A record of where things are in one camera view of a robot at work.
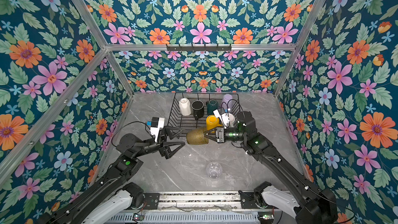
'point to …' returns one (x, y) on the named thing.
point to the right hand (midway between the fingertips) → (204, 134)
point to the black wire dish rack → (188, 123)
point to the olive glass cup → (197, 137)
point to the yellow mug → (212, 122)
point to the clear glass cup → (214, 170)
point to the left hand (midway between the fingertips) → (182, 137)
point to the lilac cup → (227, 101)
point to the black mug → (198, 109)
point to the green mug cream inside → (212, 104)
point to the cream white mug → (185, 105)
